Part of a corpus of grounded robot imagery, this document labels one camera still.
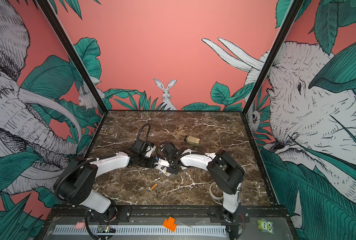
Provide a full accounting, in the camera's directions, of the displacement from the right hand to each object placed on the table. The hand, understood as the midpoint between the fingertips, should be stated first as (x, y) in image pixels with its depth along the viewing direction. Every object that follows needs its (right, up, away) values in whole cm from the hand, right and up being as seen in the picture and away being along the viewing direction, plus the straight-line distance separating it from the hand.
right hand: (168, 165), depth 89 cm
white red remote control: (-3, -2, -1) cm, 3 cm away
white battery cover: (+9, -1, +1) cm, 9 cm away
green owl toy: (+49, -24, -19) cm, 57 cm away
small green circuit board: (-27, -25, -19) cm, 42 cm away
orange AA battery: (-7, -10, -6) cm, 14 cm away
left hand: (-7, +2, +1) cm, 8 cm away
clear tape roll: (+28, -13, -7) cm, 31 cm away
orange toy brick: (+3, -23, -19) cm, 30 cm away
